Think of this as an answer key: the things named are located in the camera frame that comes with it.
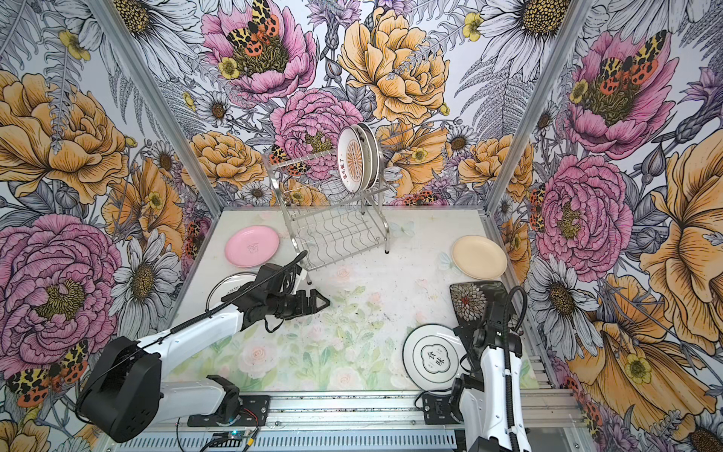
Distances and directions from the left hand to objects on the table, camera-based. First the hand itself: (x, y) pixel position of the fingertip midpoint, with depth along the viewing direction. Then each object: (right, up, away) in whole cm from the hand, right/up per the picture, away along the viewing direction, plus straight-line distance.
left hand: (317, 313), depth 84 cm
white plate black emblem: (+33, -12, -1) cm, 35 cm away
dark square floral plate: (+49, +2, +10) cm, 50 cm away
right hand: (+42, -10, -3) cm, 43 cm away
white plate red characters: (-34, +6, +15) cm, 37 cm away
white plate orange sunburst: (+10, +46, +3) cm, 47 cm away
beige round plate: (+56, +15, +23) cm, 63 cm away
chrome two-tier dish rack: (-1, +28, +28) cm, 39 cm away
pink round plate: (-29, +19, +25) cm, 43 cm away
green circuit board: (-21, -29, -11) cm, 37 cm away
